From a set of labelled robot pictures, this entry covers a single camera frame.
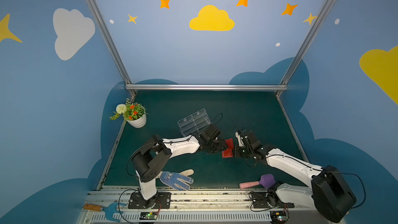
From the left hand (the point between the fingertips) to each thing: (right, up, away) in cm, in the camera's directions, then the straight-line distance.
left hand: (229, 148), depth 85 cm
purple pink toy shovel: (+18, -15, -6) cm, 24 cm away
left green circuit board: (-40, -27, -14) cm, 51 cm away
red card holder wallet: (0, -3, +3) cm, 5 cm away
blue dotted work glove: (-27, -16, -5) cm, 32 cm away
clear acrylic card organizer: (-20, +12, +13) cm, 27 cm away
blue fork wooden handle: (-58, -26, -13) cm, 65 cm away
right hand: (+3, -1, +3) cm, 5 cm away
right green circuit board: (+21, -29, -13) cm, 38 cm away
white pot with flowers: (-55, +19, +6) cm, 59 cm away
